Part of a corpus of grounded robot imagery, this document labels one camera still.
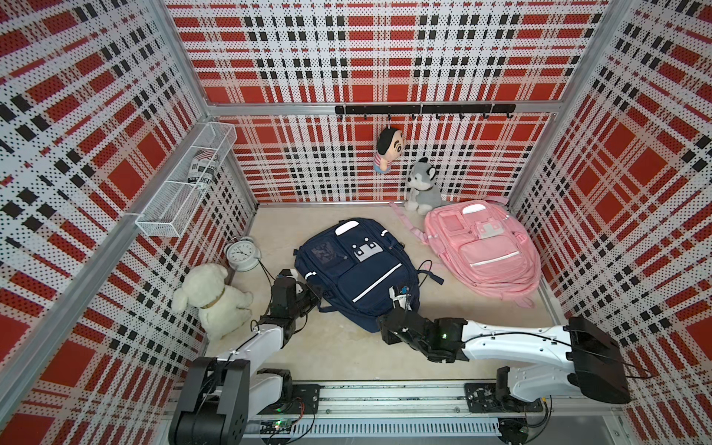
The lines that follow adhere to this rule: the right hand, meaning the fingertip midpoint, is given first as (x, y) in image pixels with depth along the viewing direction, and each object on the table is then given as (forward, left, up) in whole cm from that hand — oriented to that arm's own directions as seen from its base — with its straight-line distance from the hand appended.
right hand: (387, 320), depth 78 cm
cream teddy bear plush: (+3, +49, 0) cm, 49 cm away
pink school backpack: (+32, -37, -9) cm, 50 cm away
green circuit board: (-24, +29, -8) cm, 39 cm away
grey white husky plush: (+52, -17, 0) cm, 55 cm away
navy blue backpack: (+22, +9, -5) cm, 25 cm away
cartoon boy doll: (+50, -2, +24) cm, 55 cm away
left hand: (+13, +19, -4) cm, 23 cm away
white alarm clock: (+28, +53, -6) cm, 60 cm away
